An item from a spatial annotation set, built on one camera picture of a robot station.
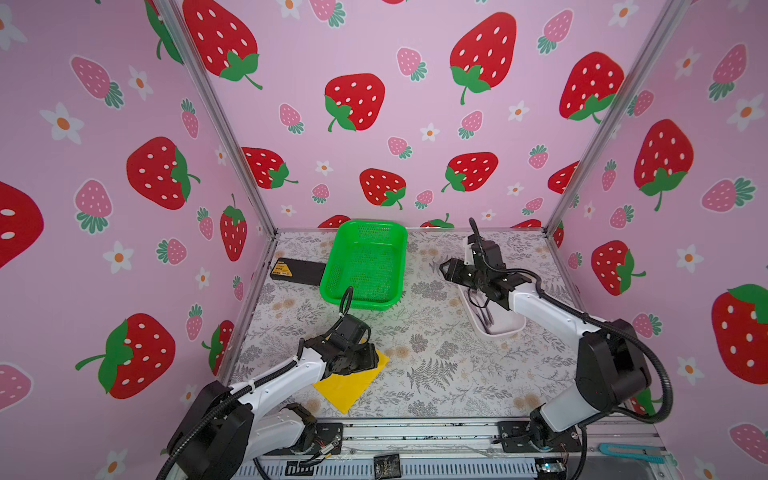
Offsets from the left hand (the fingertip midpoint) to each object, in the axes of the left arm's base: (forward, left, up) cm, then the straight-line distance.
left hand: (374, 360), depth 85 cm
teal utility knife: (-22, -70, -2) cm, 73 cm away
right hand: (+23, -20, +15) cm, 34 cm away
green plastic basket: (+41, +4, -3) cm, 42 cm away
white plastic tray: (+14, -37, -2) cm, 40 cm away
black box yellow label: (+33, +29, 0) cm, 44 cm away
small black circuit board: (-25, -4, -1) cm, 25 cm away
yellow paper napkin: (-8, +7, -3) cm, 11 cm away
